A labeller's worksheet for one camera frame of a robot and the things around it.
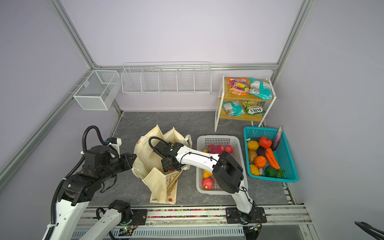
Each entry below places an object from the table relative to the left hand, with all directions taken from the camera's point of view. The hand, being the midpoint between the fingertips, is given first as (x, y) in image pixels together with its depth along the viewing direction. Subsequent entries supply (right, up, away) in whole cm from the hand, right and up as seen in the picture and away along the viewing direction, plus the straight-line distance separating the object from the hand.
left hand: (136, 158), depth 67 cm
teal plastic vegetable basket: (+80, -2, +22) cm, 83 cm away
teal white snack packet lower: (+51, +26, +29) cm, 64 cm away
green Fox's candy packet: (+64, +27, +29) cm, 75 cm away
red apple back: (+48, 0, +26) cm, 54 cm away
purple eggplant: (+78, +4, +27) cm, 82 cm away
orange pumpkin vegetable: (+63, -5, +16) cm, 65 cm away
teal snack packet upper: (+63, +35, +15) cm, 74 cm away
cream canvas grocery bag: (+10, -15, +5) cm, 19 cm away
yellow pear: (+33, -13, +17) cm, 40 cm away
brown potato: (+62, -3, +23) cm, 66 cm away
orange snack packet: (+51, +37, +15) cm, 65 cm away
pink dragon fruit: (+37, +1, +19) cm, 42 cm away
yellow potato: (+64, +2, +27) cm, 69 cm away
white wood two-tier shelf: (+58, +27, +31) cm, 71 cm away
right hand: (+13, -9, +17) cm, 23 cm away
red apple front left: (+33, -16, +11) cm, 39 cm away
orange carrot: (+74, -6, +24) cm, 78 cm away
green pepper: (+70, -11, +15) cm, 73 cm away
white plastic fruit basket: (+31, +3, +27) cm, 41 cm away
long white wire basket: (+6, +47, +34) cm, 58 cm away
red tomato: (+70, +4, +24) cm, 74 cm away
